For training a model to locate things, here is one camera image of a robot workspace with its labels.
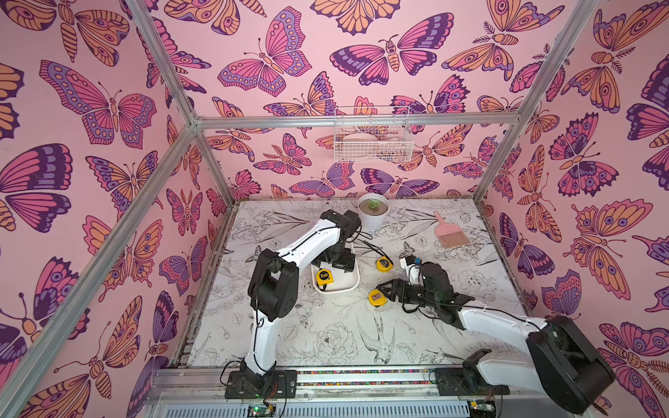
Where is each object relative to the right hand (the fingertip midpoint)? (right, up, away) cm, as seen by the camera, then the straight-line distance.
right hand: (381, 290), depth 84 cm
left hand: (-14, +7, +6) cm, 17 cm away
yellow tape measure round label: (+3, +6, +13) cm, 15 cm away
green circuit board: (-35, -29, -13) cm, 48 cm away
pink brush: (+32, +17, +23) cm, 43 cm away
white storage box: (-13, +1, +8) cm, 15 cm away
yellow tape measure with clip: (-1, -4, +4) cm, 5 cm away
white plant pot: (0, +28, +19) cm, 34 cm away
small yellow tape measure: (-19, +2, +9) cm, 21 cm away
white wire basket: (-2, +50, +9) cm, 51 cm away
